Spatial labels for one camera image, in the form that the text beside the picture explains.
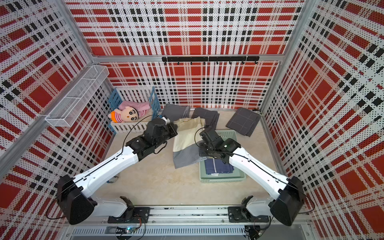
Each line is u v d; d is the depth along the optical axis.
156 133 0.57
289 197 0.38
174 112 1.20
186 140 0.84
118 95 1.12
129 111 0.99
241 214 0.66
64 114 0.69
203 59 0.88
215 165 0.90
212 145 0.56
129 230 0.69
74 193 0.39
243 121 1.11
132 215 0.69
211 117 1.14
